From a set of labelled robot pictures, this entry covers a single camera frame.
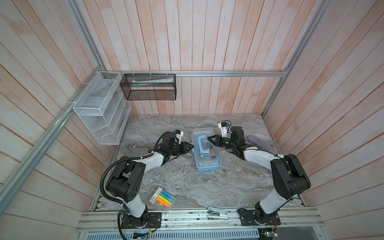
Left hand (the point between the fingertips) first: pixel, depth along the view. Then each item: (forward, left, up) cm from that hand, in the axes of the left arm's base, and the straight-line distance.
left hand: (193, 149), depth 88 cm
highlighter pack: (-26, +16, -9) cm, 32 cm away
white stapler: (-33, -11, -9) cm, 36 cm away
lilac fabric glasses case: (+10, -46, -7) cm, 48 cm away
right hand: (+6, -9, +3) cm, 11 cm away
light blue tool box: (-9, -8, -9) cm, 15 cm away
